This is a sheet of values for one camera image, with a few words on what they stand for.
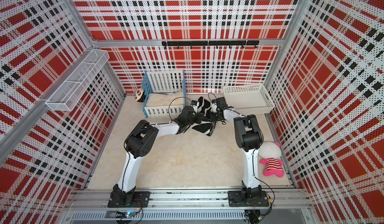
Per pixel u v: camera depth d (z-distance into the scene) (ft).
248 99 3.99
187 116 2.67
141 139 1.90
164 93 4.15
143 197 2.41
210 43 2.90
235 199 2.40
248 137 1.88
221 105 2.82
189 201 2.42
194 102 2.96
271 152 2.76
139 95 3.63
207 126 3.06
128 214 2.27
